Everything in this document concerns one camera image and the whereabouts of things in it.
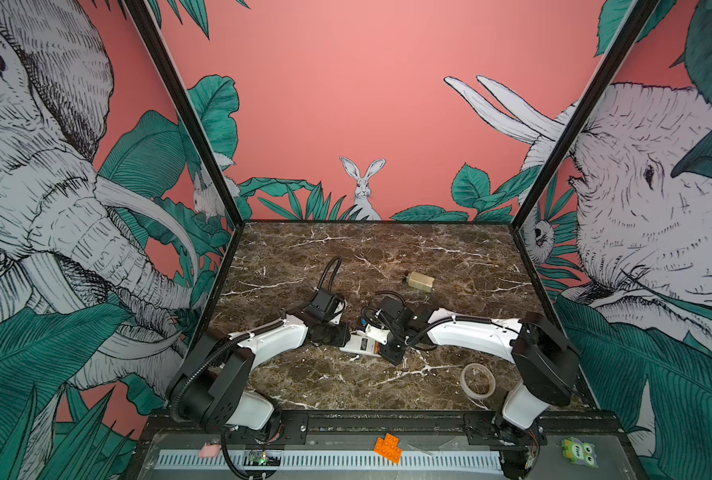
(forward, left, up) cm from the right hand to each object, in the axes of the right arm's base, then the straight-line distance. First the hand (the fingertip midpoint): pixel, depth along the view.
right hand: (378, 348), depth 83 cm
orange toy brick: (-23, -2, -2) cm, 23 cm away
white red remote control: (+2, +5, -2) cm, 5 cm away
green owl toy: (-24, -48, -3) cm, 54 cm away
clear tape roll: (-11, -26, -3) cm, 29 cm away
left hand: (+5, +9, -1) cm, 11 cm away
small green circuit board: (-26, +27, -3) cm, 38 cm away
